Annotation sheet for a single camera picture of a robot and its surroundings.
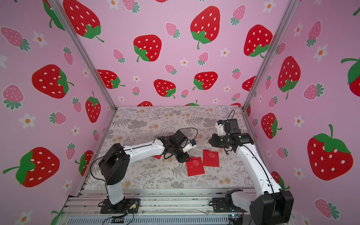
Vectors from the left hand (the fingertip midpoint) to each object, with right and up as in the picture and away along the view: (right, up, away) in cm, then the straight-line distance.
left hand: (189, 156), depth 87 cm
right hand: (+14, +12, -7) cm, 20 cm away
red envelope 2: (+15, -3, +6) cm, 16 cm away
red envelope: (+3, -7, +2) cm, 8 cm away
